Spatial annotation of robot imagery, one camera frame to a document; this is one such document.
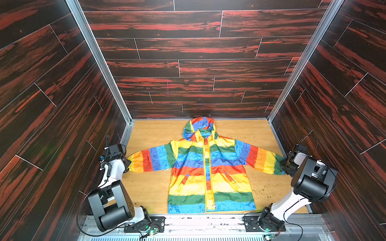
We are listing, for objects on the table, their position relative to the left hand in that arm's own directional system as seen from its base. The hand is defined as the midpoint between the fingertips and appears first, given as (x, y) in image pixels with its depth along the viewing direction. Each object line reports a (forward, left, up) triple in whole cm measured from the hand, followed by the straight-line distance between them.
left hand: (121, 167), depth 87 cm
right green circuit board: (-31, -80, -7) cm, 86 cm away
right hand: (+4, -103, -7) cm, 103 cm away
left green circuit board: (-30, -25, -4) cm, 39 cm away
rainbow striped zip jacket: (+2, -51, -6) cm, 52 cm away
